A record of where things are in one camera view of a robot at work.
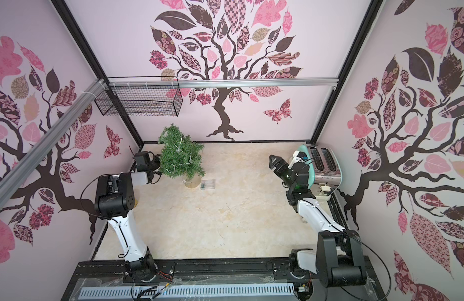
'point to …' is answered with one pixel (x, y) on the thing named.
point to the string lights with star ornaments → (179, 150)
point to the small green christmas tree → (180, 156)
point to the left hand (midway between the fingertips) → (169, 158)
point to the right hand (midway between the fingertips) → (274, 158)
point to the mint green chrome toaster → (325, 174)
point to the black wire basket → (140, 101)
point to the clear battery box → (206, 184)
